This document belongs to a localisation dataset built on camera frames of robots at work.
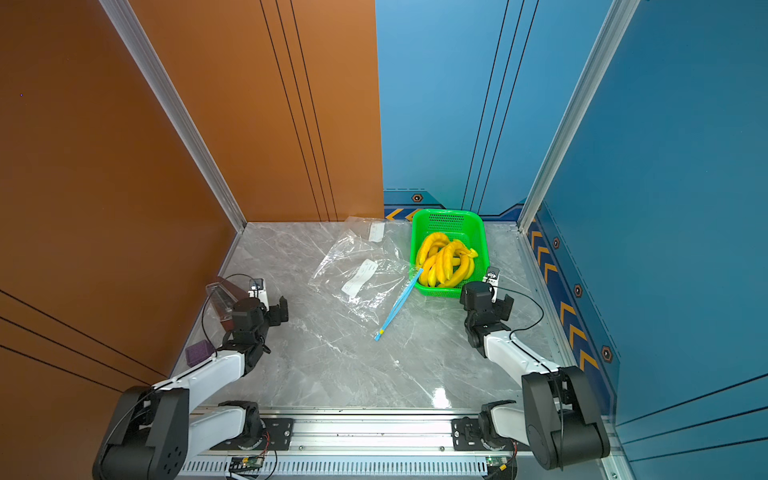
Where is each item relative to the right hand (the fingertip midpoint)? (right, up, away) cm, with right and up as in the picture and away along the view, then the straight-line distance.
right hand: (487, 290), depth 90 cm
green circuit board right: (-4, -40, -17) cm, 43 cm away
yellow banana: (-11, +8, +3) cm, 14 cm away
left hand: (-67, -2, 0) cm, 67 cm away
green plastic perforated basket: (0, +21, +25) cm, 33 cm away
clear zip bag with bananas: (-27, +19, +28) cm, 43 cm away
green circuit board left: (-65, -40, -17) cm, 78 cm away
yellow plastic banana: (-19, +10, +7) cm, 23 cm away
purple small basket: (-83, -16, -7) cm, 85 cm away
